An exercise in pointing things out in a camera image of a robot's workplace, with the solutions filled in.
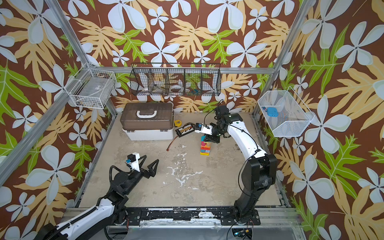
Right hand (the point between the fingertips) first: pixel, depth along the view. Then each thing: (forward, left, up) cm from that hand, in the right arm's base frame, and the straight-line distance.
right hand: (206, 134), depth 85 cm
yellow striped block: (-3, 0, -17) cm, 18 cm away
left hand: (-12, +30, -3) cm, 33 cm away
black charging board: (+18, +11, -16) cm, 26 cm away
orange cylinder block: (-2, 0, -10) cm, 10 cm away
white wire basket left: (+23, +67, +16) cm, 73 cm away
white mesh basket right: (+2, -45, +12) cm, 47 cm away
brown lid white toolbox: (+9, +34, +3) cm, 35 cm away
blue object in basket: (+11, -40, +7) cm, 42 cm away
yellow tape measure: (+22, +19, -15) cm, 33 cm away
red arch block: (-2, 0, -12) cm, 12 cm away
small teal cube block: (-1, +1, -15) cm, 15 cm away
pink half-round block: (-1, +1, -8) cm, 8 cm away
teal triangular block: (-2, +2, -1) cm, 3 cm away
